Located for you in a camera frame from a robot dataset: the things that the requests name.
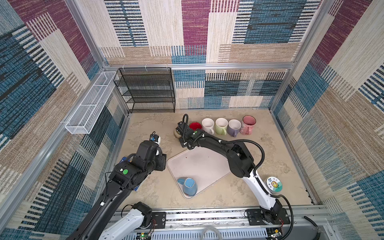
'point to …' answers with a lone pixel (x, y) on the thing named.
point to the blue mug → (190, 187)
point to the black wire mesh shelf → (147, 90)
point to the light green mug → (221, 124)
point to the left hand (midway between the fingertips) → (161, 154)
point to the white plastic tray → (206, 165)
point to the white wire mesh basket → (83, 119)
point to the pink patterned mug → (248, 122)
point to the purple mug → (234, 127)
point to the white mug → (208, 124)
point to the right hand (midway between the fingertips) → (186, 139)
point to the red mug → (194, 125)
